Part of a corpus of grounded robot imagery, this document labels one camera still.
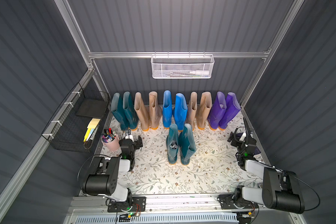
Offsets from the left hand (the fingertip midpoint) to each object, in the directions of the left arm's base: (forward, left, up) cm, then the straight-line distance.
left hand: (133, 137), depth 92 cm
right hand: (-1, -71, +4) cm, 71 cm away
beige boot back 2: (+10, -16, +10) cm, 21 cm away
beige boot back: (+12, -7, +11) cm, 18 cm away
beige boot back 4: (+18, -49, +11) cm, 54 cm away
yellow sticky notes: (-5, +17, +19) cm, 26 cm away
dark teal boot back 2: (+7, -1, +18) cm, 20 cm away
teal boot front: (-14, -26, +14) cm, 33 cm away
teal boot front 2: (-13, -34, +12) cm, 38 cm away
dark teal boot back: (+8, +7, +19) cm, 21 cm away
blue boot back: (+10, -23, +16) cm, 30 cm away
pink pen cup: (-4, +13, +4) cm, 14 cm away
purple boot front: (+10, -55, +18) cm, 59 cm away
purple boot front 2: (+9, -63, +18) cm, 67 cm away
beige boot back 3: (+7, -39, +18) cm, 43 cm away
